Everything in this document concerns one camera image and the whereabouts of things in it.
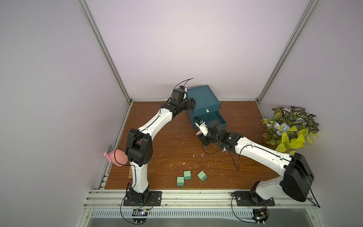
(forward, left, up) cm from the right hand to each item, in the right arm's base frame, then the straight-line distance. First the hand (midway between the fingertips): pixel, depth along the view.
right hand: (202, 129), depth 82 cm
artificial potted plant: (-4, -44, +9) cm, 45 cm away
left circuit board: (-41, +33, -19) cm, 56 cm away
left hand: (+18, +5, +5) cm, 20 cm away
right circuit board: (-39, -29, -19) cm, 52 cm away
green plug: (-22, +9, -15) cm, 28 cm away
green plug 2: (-22, 0, -15) cm, 26 cm away
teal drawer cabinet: (+16, -3, +5) cm, 17 cm away
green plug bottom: (-25, +13, -15) cm, 32 cm away
